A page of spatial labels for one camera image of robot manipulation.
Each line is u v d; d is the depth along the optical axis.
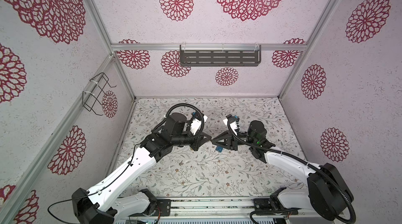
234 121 0.66
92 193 0.39
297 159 0.50
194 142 0.58
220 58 1.00
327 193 0.41
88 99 0.72
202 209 0.75
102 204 0.38
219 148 0.92
